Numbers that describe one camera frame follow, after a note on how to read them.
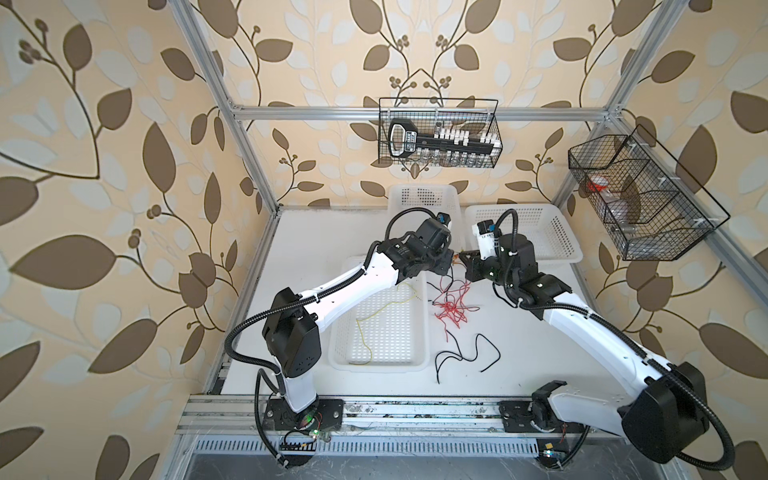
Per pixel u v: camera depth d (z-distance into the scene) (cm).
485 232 68
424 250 60
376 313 93
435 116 91
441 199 119
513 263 59
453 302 91
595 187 82
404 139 84
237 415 75
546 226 109
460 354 84
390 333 89
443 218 71
